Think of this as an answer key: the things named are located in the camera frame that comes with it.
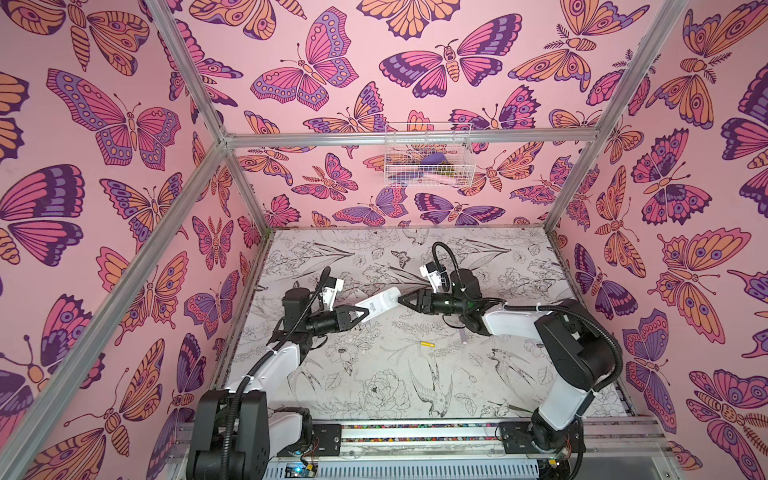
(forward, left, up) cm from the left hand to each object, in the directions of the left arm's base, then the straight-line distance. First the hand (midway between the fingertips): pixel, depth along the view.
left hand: (367, 312), depth 80 cm
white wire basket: (+51, -12, +19) cm, 56 cm away
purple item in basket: (+47, -21, +17) cm, 54 cm away
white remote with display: (+3, -3, -1) cm, 5 cm away
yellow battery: (-3, -17, -15) cm, 23 cm away
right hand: (+5, -10, -2) cm, 11 cm away
